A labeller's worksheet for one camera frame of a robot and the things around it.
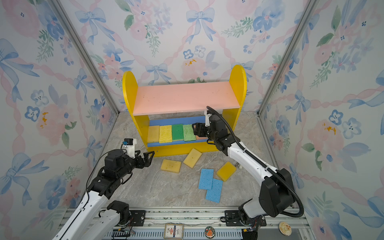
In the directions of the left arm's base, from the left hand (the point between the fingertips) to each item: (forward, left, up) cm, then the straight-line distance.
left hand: (146, 150), depth 76 cm
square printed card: (-32, -15, -17) cm, 40 cm away
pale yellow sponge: (+14, 0, -5) cm, 15 cm away
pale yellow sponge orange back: (+5, -23, -17) cm, 29 cm away
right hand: (+14, -26, +4) cm, 30 cm away
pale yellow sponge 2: (0, -11, -18) cm, 21 cm away
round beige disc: (-31, -68, -19) cm, 77 cm away
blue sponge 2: (-15, -35, -19) cm, 43 cm away
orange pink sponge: (+11, -26, -4) cm, 29 cm away
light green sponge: (+14, -21, -4) cm, 25 cm away
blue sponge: (-7, -31, -18) cm, 37 cm away
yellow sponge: (-2, -44, -20) cm, 48 cm away
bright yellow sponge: (+14, -7, -4) cm, 16 cm away
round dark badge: (-32, -32, -19) cm, 49 cm away
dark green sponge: (+15, -14, -4) cm, 21 cm away
